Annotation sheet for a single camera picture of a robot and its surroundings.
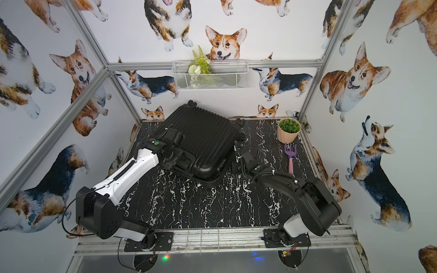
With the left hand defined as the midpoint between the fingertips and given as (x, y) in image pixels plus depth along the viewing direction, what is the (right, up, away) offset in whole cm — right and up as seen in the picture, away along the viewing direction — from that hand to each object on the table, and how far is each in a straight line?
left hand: (182, 153), depth 84 cm
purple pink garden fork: (+61, -2, +19) cm, 64 cm away
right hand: (+25, -4, +4) cm, 25 cm away
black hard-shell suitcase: (+14, +7, +3) cm, 16 cm away
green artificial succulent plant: (+60, +15, +19) cm, 65 cm away
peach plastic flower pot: (+58, +7, +19) cm, 62 cm away
